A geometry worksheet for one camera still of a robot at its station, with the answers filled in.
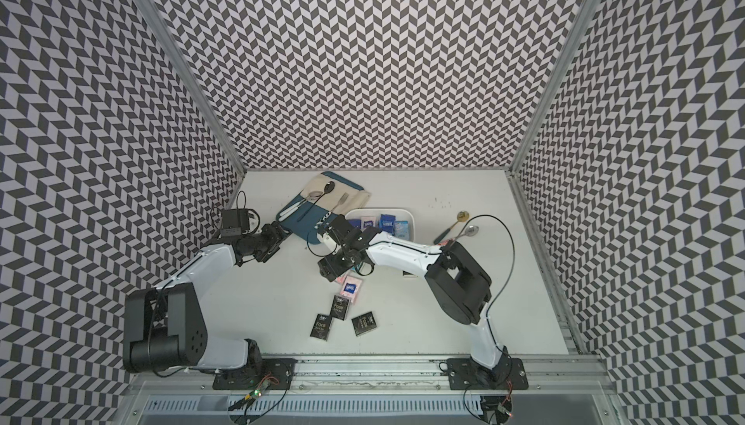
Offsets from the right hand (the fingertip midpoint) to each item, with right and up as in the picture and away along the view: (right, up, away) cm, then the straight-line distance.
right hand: (334, 269), depth 86 cm
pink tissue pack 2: (+5, -5, -1) cm, 7 cm away
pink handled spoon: (+44, +10, +13) cm, 47 cm away
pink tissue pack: (+10, +13, +10) cm, 19 cm away
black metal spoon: (-7, +25, +26) cm, 37 cm away
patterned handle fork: (-6, +15, +19) cm, 25 cm away
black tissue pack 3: (+9, -13, -7) cm, 17 cm away
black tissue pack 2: (-2, -14, -7) cm, 16 cm away
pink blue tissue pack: (+3, 0, -11) cm, 11 cm away
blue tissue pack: (+16, +13, +10) cm, 23 cm away
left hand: (-16, +8, +4) cm, 18 cm away
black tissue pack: (+2, -10, -5) cm, 11 cm away
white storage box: (+21, +15, +13) cm, 29 cm away
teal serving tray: (-11, +12, +14) cm, 22 cm away
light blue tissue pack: (+21, +11, +11) cm, 26 cm away
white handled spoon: (-12, +22, +22) cm, 34 cm away
